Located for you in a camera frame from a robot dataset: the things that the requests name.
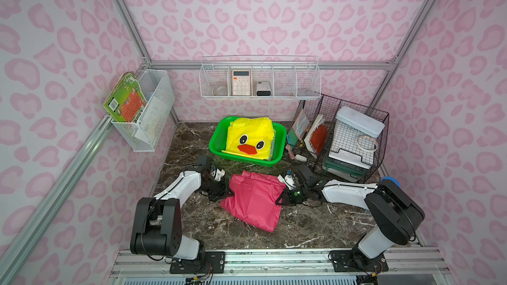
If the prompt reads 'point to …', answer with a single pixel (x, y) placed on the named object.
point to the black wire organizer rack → (329, 107)
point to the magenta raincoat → (254, 200)
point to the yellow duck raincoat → (251, 136)
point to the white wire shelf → (264, 77)
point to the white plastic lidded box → (354, 138)
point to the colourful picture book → (299, 129)
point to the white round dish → (220, 91)
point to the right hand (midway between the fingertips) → (276, 203)
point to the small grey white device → (263, 89)
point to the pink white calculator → (241, 82)
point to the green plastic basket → (218, 140)
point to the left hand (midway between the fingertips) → (234, 190)
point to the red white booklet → (317, 138)
